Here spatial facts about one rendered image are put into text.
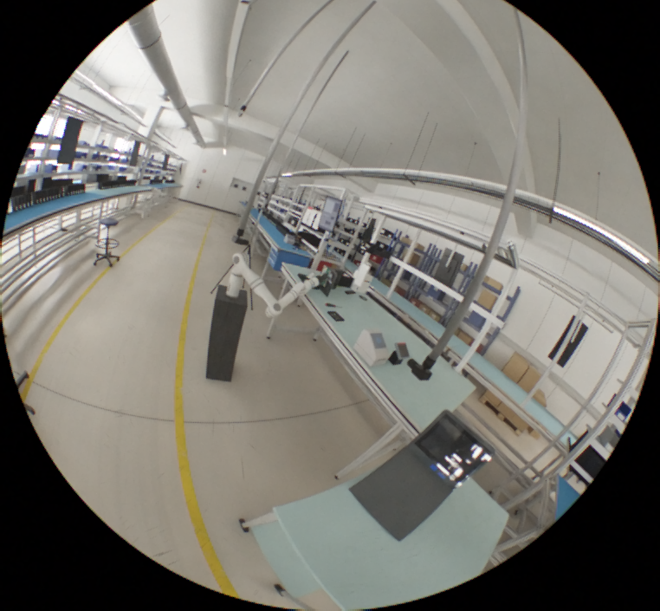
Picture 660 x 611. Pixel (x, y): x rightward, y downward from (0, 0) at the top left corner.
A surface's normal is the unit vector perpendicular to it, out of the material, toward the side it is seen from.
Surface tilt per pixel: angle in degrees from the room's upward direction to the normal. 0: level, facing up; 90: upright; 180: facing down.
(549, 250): 90
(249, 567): 0
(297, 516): 0
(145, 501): 0
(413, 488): 24
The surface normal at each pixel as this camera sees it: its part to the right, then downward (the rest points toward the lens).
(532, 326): -0.80, -0.18
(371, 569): 0.39, -0.88
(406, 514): 0.06, -0.86
